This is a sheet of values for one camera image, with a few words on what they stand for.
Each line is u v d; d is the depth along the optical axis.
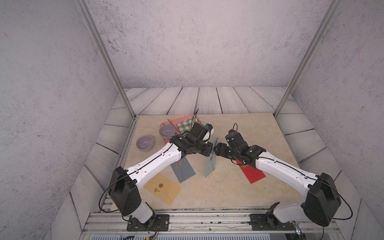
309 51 0.86
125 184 0.41
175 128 1.11
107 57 0.87
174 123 1.16
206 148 0.68
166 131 1.07
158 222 0.73
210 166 0.87
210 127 0.70
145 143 1.01
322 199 0.41
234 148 0.62
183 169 0.92
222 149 0.73
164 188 0.85
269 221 0.65
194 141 0.59
